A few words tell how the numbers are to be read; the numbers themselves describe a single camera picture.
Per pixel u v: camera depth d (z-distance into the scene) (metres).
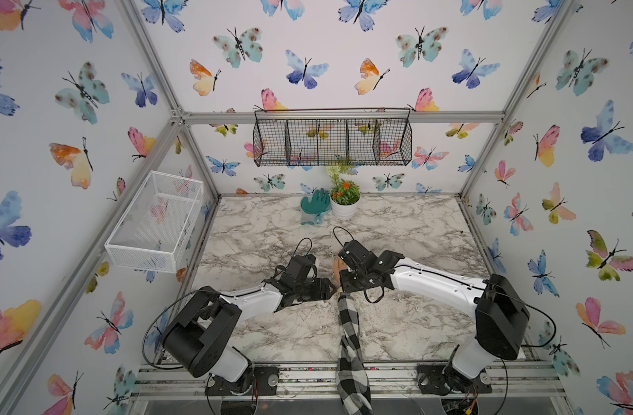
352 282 0.73
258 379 0.73
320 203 1.17
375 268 0.60
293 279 0.70
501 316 0.44
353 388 0.67
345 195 1.01
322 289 0.78
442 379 0.73
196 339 0.44
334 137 0.98
